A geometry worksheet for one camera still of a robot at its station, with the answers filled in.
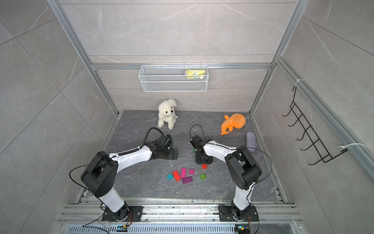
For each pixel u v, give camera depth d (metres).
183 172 0.88
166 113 0.98
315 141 0.63
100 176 0.46
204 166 0.90
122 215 0.66
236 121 1.07
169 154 0.82
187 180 0.84
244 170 0.48
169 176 0.86
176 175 0.86
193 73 0.85
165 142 0.73
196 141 0.76
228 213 0.73
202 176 0.86
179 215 0.75
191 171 0.88
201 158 0.78
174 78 1.01
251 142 1.00
